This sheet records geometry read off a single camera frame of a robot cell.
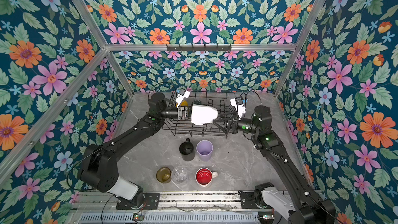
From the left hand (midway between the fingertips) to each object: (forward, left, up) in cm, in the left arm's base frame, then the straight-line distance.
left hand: (199, 112), depth 67 cm
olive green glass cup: (-16, +21, -33) cm, 42 cm away
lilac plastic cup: (-5, -1, -27) cm, 27 cm away
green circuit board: (-37, -28, -33) cm, 57 cm away
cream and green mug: (+24, +2, -20) cm, 31 cm away
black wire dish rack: (+29, -14, -27) cm, 42 cm away
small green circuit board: (-34, +31, -33) cm, 57 cm away
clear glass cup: (-16, +13, -33) cm, 39 cm away
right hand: (-3, -8, -1) cm, 9 cm away
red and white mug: (-18, 0, -32) cm, 37 cm away
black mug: (-4, +9, -31) cm, 32 cm away
